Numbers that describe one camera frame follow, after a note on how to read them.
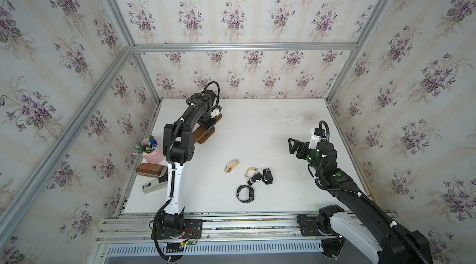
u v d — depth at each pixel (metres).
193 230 0.72
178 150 0.61
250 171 0.89
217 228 0.75
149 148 0.84
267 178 0.83
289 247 0.70
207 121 0.89
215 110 0.94
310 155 0.71
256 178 0.86
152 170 0.86
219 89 0.98
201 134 0.94
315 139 0.73
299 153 0.73
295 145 0.74
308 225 0.73
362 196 0.51
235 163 0.91
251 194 0.78
